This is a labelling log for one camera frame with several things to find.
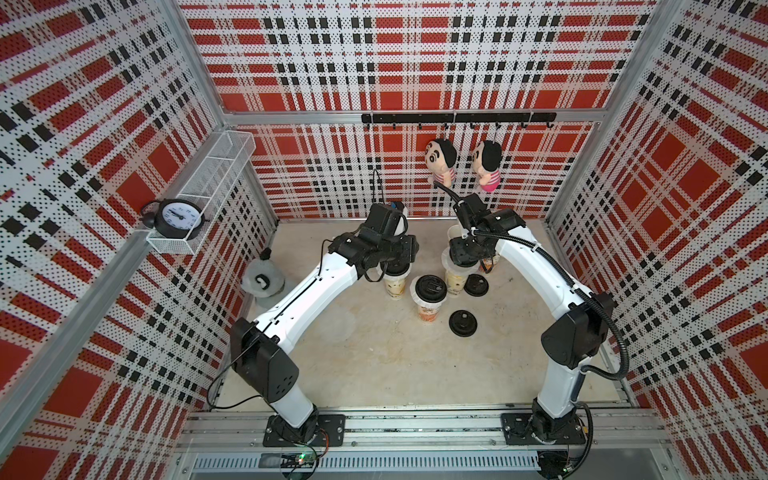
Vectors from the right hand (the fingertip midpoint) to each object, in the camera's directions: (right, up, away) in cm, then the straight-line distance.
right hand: (471, 252), depth 84 cm
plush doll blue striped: (-8, +30, +7) cm, 31 cm away
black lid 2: (-4, -2, -9) cm, 10 cm away
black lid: (-12, -10, -4) cm, 16 cm away
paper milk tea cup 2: (-12, -17, 0) cm, 21 cm away
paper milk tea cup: (-22, -10, +6) cm, 25 cm away
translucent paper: (-16, -13, -4) cm, 21 cm away
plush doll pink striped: (+8, +29, +10) cm, 32 cm away
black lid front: (-1, -22, +8) cm, 24 cm away
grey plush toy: (-57, -7, -5) cm, 58 cm away
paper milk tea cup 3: (-3, -10, +7) cm, 12 cm away
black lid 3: (+6, -12, +18) cm, 23 cm away
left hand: (-16, +2, -5) cm, 17 cm away
